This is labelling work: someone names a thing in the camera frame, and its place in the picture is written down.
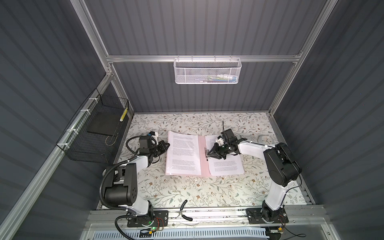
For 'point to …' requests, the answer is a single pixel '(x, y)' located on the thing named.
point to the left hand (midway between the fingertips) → (169, 144)
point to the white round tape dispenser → (265, 139)
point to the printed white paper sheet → (183, 154)
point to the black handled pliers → (180, 212)
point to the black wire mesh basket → (76, 143)
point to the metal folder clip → (206, 150)
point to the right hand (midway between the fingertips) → (209, 155)
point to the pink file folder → (205, 169)
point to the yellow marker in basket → (123, 114)
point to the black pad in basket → (105, 123)
